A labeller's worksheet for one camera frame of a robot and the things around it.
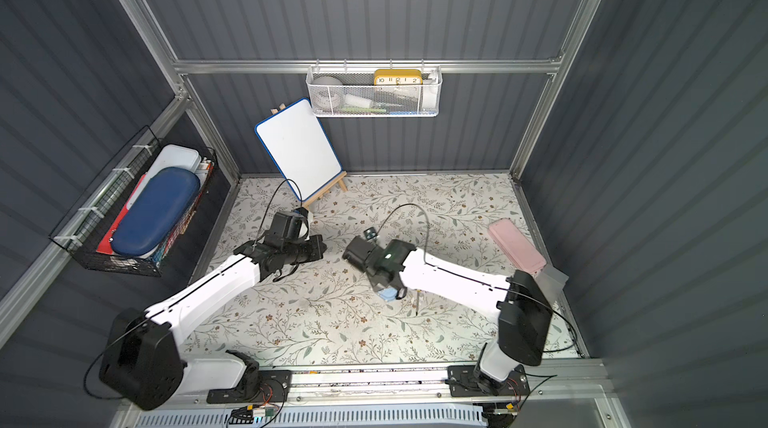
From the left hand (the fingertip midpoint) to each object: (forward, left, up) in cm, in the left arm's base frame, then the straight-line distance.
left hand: (328, 247), depth 84 cm
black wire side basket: (-9, +46, +21) cm, 51 cm away
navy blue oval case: (-2, +37, +19) cm, 41 cm away
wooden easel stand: (+33, +1, -7) cm, 34 cm away
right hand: (-7, -18, 0) cm, 19 cm away
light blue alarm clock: (-10, -17, -10) cm, 22 cm away
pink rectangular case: (+8, -61, -14) cm, 63 cm away
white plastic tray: (+16, +40, +21) cm, 48 cm away
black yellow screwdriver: (-13, -26, -14) cm, 32 cm away
